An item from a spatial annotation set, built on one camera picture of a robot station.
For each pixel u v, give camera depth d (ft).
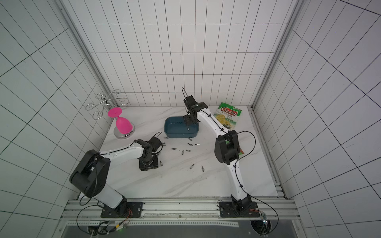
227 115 3.74
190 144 3.21
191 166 2.87
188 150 3.11
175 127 3.51
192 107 2.29
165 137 3.30
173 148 3.11
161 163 2.87
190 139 3.30
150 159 2.43
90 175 1.47
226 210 2.38
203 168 2.85
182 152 3.11
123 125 2.85
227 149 1.87
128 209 2.33
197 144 3.21
